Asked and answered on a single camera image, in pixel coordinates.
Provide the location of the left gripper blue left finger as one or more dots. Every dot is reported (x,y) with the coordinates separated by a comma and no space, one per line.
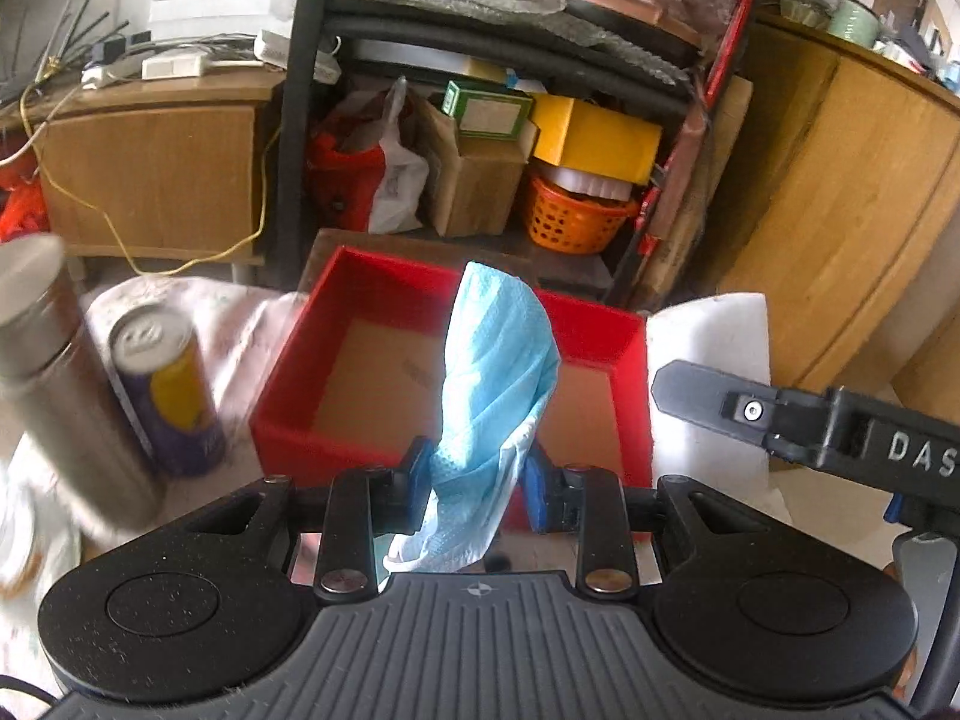
(362,504)

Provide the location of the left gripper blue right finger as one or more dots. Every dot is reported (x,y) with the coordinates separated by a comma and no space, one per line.
(589,502)

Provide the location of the blue face mask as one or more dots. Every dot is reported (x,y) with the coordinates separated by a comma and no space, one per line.
(500,369)

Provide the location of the white sponge block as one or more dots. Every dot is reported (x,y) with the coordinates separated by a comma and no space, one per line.
(702,357)

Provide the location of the red cardboard box tray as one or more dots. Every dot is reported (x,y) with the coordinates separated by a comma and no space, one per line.
(362,375)

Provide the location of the yellow purple drink can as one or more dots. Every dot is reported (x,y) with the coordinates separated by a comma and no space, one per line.
(155,352)

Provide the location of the wooden wardrobe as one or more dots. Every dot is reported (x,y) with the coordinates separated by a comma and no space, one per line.
(843,178)

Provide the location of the orange plastic basket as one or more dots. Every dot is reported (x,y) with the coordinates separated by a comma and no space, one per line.
(567,223)

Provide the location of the brown cardboard box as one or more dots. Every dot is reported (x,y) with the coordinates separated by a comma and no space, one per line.
(473,182)

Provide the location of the red white plastic bag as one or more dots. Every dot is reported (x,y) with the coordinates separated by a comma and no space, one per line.
(359,171)

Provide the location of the stainless steel thermos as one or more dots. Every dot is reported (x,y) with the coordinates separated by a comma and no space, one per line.
(55,379)

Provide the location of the yellow box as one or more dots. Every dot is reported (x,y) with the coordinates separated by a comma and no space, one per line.
(587,138)

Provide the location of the wooden tv cabinet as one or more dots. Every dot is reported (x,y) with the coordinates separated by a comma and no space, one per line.
(176,170)

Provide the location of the green framed box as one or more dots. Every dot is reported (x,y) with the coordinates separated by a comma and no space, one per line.
(484,111)

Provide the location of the black metal shelf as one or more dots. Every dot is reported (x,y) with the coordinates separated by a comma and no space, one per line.
(541,45)

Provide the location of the white power strip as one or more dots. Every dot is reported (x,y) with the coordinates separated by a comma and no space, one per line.
(174,64)

